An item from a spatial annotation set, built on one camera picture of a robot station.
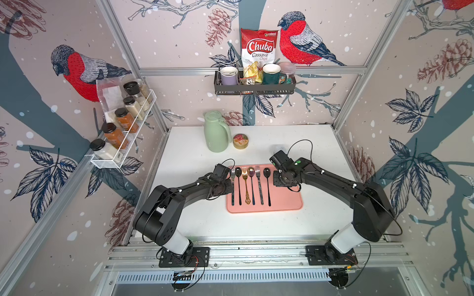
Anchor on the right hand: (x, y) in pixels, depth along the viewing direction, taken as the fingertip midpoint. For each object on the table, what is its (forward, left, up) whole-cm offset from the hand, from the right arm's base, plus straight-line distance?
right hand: (277, 179), depth 88 cm
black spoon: (+8, +20, -6) cm, 22 cm away
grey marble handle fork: (+8, +9, -7) cm, 14 cm away
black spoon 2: (+8, +5, -6) cm, 11 cm away
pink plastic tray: (-3, +12, -8) cm, 14 cm away
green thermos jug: (+22, +32, +9) cm, 40 cm away
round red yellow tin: (+28, +20, -5) cm, 35 cm away
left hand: (0, +23, -6) cm, 23 cm away
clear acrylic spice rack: (+30, +64, +27) cm, 75 cm away
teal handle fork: (+7, +23, -7) cm, 25 cm away
